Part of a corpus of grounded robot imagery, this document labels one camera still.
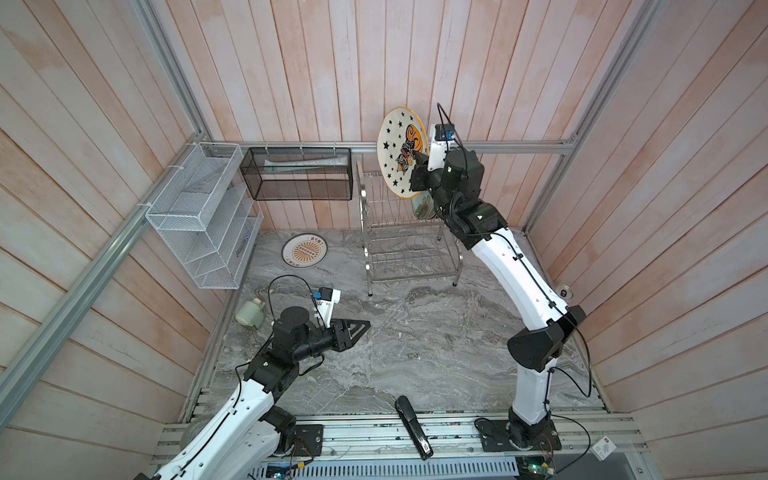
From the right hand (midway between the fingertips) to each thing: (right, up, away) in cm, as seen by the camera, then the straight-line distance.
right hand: (417, 152), depth 68 cm
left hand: (-12, -43, +3) cm, 45 cm away
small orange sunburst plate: (-38, -21, +46) cm, 63 cm away
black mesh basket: (-37, +5, +35) cm, 51 cm away
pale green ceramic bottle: (-49, -42, +23) cm, 69 cm away
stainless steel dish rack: (-1, -19, +46) cm, 50 cm away
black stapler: (0, -67, +4) cm, 67 cm away
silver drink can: (+46, -34, +17) cm, 60 cm away
